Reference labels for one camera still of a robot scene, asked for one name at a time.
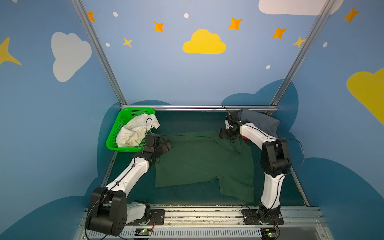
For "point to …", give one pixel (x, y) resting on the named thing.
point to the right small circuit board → (268, 233)
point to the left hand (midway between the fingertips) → (167, 145)
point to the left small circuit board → (143, 232)
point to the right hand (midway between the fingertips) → (225, 134)
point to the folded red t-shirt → (245, 138)
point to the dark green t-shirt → (206, 157)
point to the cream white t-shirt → (132, 133)
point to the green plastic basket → (127, 115)
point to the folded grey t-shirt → (266, 124)
